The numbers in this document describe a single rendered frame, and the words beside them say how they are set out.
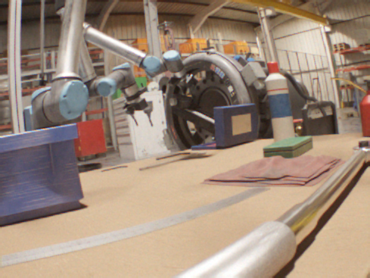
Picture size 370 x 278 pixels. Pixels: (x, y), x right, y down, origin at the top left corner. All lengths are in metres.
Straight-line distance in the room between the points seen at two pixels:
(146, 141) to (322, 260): 5.69
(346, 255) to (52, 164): 0.37
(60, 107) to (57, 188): 0.83
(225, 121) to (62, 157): 0.60
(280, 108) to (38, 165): 0.66
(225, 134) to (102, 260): 0.74
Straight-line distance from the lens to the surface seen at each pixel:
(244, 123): 1.00
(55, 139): 0.43
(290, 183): 0.41
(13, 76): 1.55
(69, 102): 1.23
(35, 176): 0.43
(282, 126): 0.88
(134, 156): 5.78
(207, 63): 1.92
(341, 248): 0.22
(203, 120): 1.94
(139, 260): 0.25
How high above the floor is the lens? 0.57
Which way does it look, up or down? 3 degrees down
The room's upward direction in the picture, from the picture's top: 8 degrees counter-clockwise
